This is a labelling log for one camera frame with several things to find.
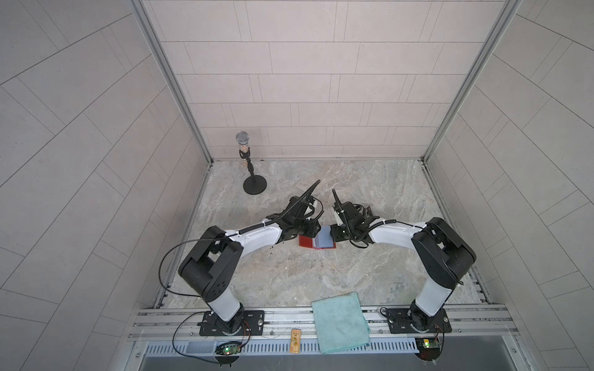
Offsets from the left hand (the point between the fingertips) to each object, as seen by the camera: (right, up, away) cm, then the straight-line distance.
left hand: (324, 225), depth 88 cm
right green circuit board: (+30, -32, -20) cm, 48 cm away
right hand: (+2, -4, +4) cm, 7 cm away
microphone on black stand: (-31, +15, +17) cm, 39 cm away
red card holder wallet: (-1, -6, 0) cm, 6 cm away
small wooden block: (-10, -29, -21) cm, 37 cm away
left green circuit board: (-29, -30, -23) cm, 48 cm away
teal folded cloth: (+4, -27, -17) cm, 32 cm away
